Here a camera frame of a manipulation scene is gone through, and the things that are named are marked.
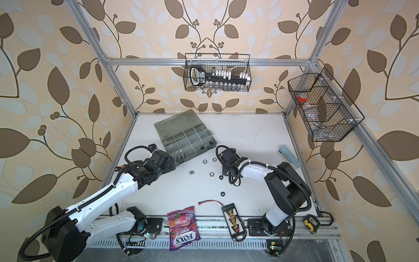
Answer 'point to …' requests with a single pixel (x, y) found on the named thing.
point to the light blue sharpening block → (289, 158)
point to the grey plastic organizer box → (184, 135)
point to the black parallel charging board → (235, 222)
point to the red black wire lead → (204, 201)
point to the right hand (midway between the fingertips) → (228, 170)
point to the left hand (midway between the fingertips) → (163, 162)
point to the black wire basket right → (323, 108)
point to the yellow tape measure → (311, 222)
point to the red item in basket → (302, 97)
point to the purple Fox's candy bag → (183, 227)
